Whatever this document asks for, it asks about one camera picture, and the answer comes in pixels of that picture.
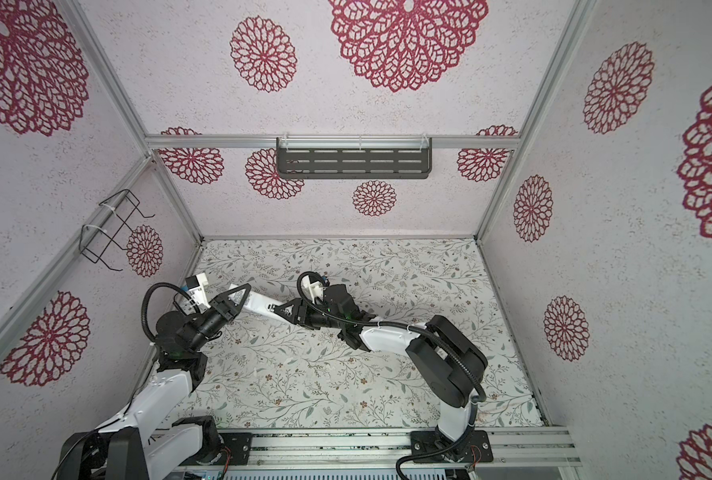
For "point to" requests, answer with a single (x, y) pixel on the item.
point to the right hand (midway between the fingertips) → (279, 309)
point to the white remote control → (255, 304)
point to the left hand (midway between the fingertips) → (251, 291)
